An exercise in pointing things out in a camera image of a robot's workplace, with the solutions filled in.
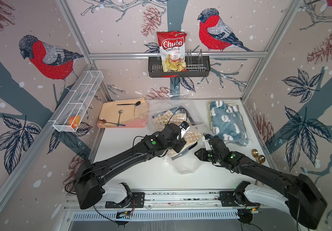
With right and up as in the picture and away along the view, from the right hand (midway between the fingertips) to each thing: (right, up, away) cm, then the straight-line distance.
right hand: (195, 153), depth 83 cm
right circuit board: (+27, -25, -13) cm, 39 cm away
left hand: (-6, +11, -8) cm, 15 cm away
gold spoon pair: (+40, -2, +7) cm, 40 cm away
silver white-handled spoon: (-44, +22, +29) cm, 57 cm away
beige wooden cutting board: (-58, +24, +31) cm, 70 cm away
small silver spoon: (-56, +24, +31) cm, 68 cm away
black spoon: (-43, +31, +35) cm, 63 cm away
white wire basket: (-66, +30, -5) cm, 73 cm away
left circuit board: (-38, -28, -12) cm, 49 cm away
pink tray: (-36, +17, +20) cm, 45 cm away
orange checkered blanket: (-2, +8, +7) cm, 11 cm away
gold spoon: (+42, -5, +4) cm, 43 cm away
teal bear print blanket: (+22, +16, +7) cm, 29 cm away
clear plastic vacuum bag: (-4, -7, +5) cm, 9 cm away
